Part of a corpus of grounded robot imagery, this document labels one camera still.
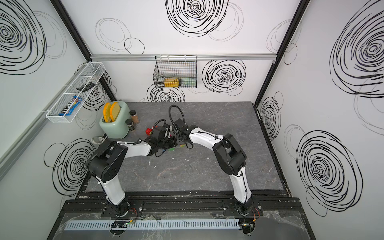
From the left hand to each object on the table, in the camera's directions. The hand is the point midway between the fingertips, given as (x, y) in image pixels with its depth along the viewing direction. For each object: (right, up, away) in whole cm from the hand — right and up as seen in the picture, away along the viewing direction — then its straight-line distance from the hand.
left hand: (180, 142), depth 94 cm
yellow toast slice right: (-39, +20, -6) cm, 44 cm away
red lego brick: (-23, +7, +6) cm, 24 cm away
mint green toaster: (-38, +9, -1) cm, 39 cm away
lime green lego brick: (+1, -2, -1) cm, 3 cm away
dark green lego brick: (-6, -5, -1) cm, 7 cm away
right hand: (+2, 0, +2) cm, 3 cm away
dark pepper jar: (-34, +12, +2) cm, 36 cm away
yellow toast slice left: (-43, +19, -8) cm, 47 cm away
